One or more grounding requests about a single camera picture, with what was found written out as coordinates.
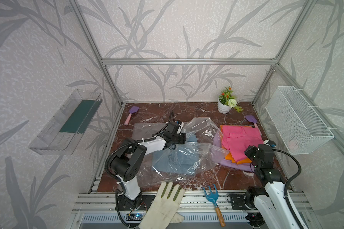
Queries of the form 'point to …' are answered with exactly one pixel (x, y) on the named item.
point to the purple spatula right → (252, 119)
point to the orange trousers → (228, 156)
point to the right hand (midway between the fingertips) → (247, 145)
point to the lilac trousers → (219, 153)
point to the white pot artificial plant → (226, 100)
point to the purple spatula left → (134, 109)
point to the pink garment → (237, 139)
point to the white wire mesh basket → (299, 126)
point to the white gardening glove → (164, 211)
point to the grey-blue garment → (180, 160)
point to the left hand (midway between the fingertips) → (186, 137)
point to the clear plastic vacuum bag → (202, 150)
